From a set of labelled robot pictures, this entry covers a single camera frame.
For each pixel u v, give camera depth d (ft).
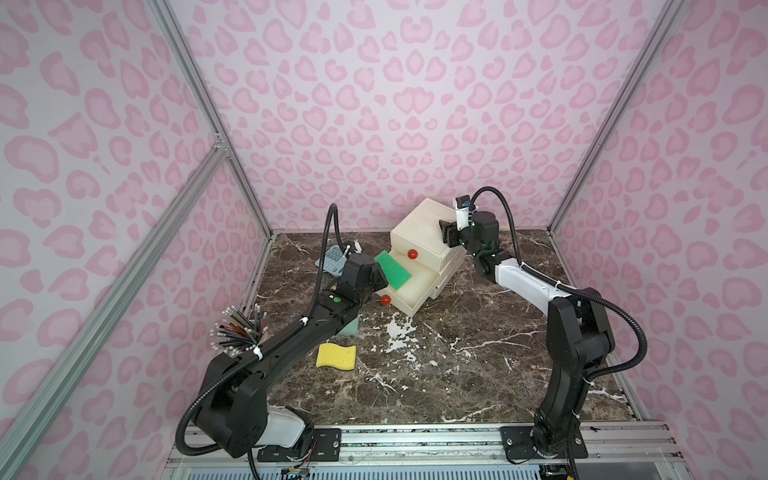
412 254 2.89
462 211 2.59
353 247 2.46
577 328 1.64
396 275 2.75
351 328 3.02
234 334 2.62
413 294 3.06
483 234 2.33
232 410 1.34
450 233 2.70
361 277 2.06
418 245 2.84
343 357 2.82
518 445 2.41
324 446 2.41
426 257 2.84
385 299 2.90
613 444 2.42
